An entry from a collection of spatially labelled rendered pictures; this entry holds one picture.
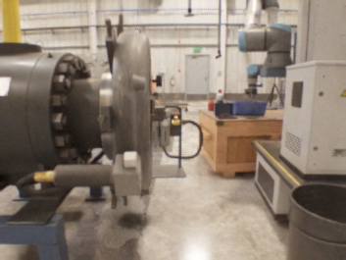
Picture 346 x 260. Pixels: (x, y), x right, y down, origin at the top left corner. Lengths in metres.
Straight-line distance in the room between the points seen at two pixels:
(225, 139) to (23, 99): 1.42
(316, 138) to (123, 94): 0.83
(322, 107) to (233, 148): 0.98
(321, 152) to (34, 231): 1.20
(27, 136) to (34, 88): 0.18
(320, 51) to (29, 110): 1.51
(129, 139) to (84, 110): 0.31
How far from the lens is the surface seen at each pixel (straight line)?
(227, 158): 1.99
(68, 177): 0.85
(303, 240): 0.90
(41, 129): 1.00
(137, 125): 0.82
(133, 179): 0.78
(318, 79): 1.16
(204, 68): 11.85
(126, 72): 0.85
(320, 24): 1.67
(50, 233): 1.01
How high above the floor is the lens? 0.74
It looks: 11 degrees down
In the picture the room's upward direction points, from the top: straight up
